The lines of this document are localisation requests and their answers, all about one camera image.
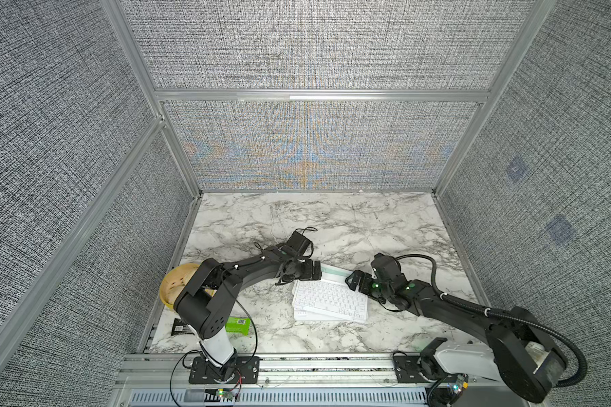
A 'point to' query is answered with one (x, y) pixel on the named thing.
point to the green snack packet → (238, 325)
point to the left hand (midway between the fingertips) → (316, 273)
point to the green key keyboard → (328, 273)
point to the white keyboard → (333, 298)
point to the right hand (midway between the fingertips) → (353, 278)
